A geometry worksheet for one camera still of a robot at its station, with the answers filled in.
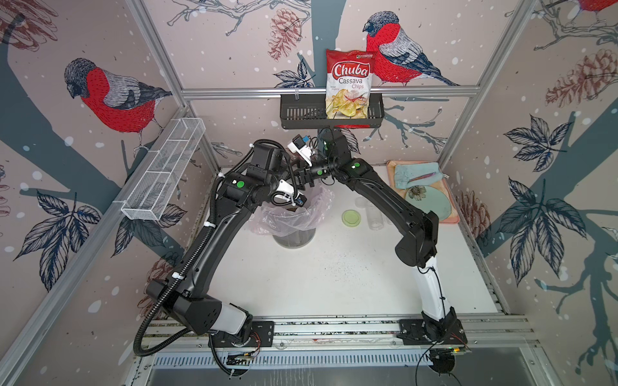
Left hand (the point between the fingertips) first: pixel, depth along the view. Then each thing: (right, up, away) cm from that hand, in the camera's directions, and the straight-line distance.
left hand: (278, 161), depth 72 cm
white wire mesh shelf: (-40, -2, +7) cm, 41 cm away
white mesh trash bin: (+4, -21, +5) cm, 22 cm away
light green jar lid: (+27, -21, +29) cm, 45 cm away
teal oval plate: (+64, -14, +36) cm, 74 cm away
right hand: (0, -6, 0) cm, 6 cm away
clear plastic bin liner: (+12, -11, +5) cm, 17 cm away
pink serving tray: (+49, -4, +44) cm, 66 cm away
